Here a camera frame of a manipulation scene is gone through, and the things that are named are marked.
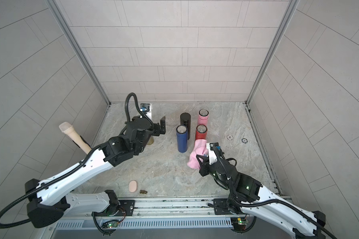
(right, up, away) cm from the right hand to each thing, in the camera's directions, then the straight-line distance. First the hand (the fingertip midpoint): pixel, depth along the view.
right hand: (195, 159), depth 69 cm
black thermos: (-5, +18, +13) cm, 23 cm away
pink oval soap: (-32, -16, +6) cm, 36 cm away
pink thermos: (+5, +20, +14) cm, 25 cm away
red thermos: (+3, +12, +7) cm, 14 cm away
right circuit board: (+20, -30, -2) cm, 36 cm away
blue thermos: (-7, +10, +8) cm, 14 cm away
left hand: (-17, +20, -1) cm, 26 cm away
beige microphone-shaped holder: (-59, +15, -2) cm, 61 cm away
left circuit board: (-37, -27, -5) cm, 46 cm away
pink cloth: (+2, +5, -1) cm, 6 cm away
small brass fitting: (-26, -19, +6) cm, 33 cm away
